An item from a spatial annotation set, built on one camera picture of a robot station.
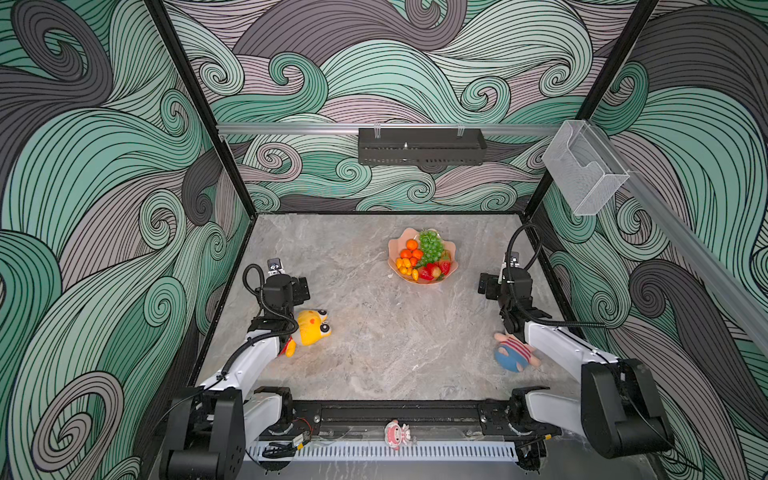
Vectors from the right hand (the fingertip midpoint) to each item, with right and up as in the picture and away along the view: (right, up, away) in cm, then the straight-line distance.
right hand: (502, 275), depth 89 cm
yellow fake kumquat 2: (-28, +2, +11) cm, 30 cm away
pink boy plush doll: (-2, -20, -11) cm, 23 cm away
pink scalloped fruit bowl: (-32, +8, +15) cm, 36 cm away
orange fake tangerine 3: (-24, +5, +15) cm, 29 cm away
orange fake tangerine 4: (-26, +3, +12) cm, 29 cm away
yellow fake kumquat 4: (-26, -1, +9) cm, 27 cm away
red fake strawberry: (-22, 0, +8) cm, 23 cm away
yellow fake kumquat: (-31, +3, +11) cm, 33 cm away
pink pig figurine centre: (-34, -35, -20) cm, 52 cm away
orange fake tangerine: (-26, +9, +18) cm, 33 cm away
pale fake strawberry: (-19, 0, +6) cm, 20 cm away
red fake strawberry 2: (-16, +2, +7) cm, 17 cm away
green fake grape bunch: (-20, +8, +12) cm, 24 cm away
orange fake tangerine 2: (-28, +6, +15) cm, 33 cm away
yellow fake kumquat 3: (-28, 0, +9) cm, 29 cm away
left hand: (-66, -1, -2) cm, 66 cm away
